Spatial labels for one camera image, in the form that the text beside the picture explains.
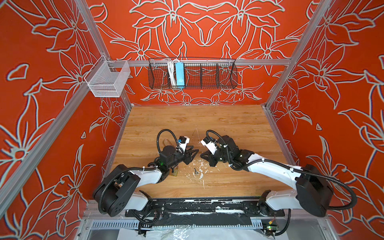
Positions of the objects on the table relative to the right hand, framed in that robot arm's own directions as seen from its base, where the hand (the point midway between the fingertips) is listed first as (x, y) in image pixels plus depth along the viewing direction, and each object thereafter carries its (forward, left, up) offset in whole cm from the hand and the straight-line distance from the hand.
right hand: (199, 155), depth 79 cm
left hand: (+5, +2, 0) cm, 5 cm away
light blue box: (+43, +10, +22) cm, 50 cm away
